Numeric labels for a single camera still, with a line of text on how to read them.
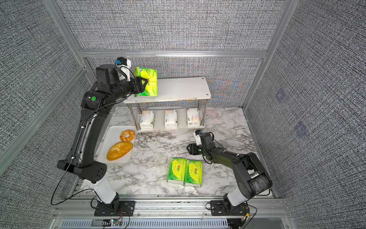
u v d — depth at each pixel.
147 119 0.99
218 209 0.73
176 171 0.80
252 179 0.45
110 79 0.48
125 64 0.56
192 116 1.00
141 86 0.59
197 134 0.84
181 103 1.21
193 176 0.78
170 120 0.97
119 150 0.90
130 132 1.03
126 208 0.73
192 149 0.82
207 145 0.72
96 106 0.44
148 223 0.70
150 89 0.67
